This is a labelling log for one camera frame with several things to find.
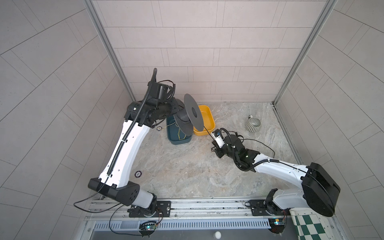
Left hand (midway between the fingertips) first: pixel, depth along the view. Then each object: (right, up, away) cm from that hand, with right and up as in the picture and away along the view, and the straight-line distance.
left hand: (180, 103), depth 67 cm
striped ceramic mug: (+46, -12, +35) cm, 59 cm away
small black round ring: (-26, -38, +15) cm, 48 cm away
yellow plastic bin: (+15, -9, +38) cm, 42 cm away
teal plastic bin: (-7, -18, +28) cm, 34 cm away
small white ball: (+16, -53, -8) cm, 56 cm away
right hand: (+16, -21, +15) cm, 30 cm away
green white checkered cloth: (+59, -55, 0) cm, 81 cm away
